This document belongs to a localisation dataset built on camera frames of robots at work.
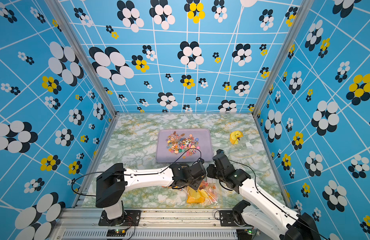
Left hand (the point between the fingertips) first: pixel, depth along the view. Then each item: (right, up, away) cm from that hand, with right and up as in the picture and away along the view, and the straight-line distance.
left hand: (201, 180), depth 80 cm
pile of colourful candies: (-15, +17, +19) cm, 30 cm away
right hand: (+5, +6, +2) cm, 8 cm away
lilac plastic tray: (-23, +10, +17) cm, 30 cm away
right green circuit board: (+21, -21, -10) cm, 32 cm away
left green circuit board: (-42, -23, -8) cm, 49 cm away
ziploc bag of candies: (+4, -7, 0) cm, 8 cm away
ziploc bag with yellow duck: (+24, +23, +19) cm, 39 cm away
